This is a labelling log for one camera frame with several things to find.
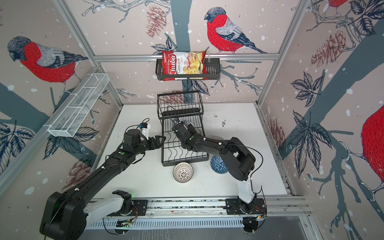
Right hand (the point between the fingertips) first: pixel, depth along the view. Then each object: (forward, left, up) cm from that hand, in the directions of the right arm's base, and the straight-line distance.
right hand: (184, 130), depth 92 cm
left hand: (-10, +12, +7) cm, 17 cm away
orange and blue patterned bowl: (-2, -2, +10) cm, 10 cm away
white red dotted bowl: (-23, -1, -9) cm, 24 cm away
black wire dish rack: (+12, 0, +10) cm, 16 cm away
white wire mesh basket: (-13, +54, +22) cm, 60 cm away
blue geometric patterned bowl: (-18, -21, -9) cm, 29 cm away
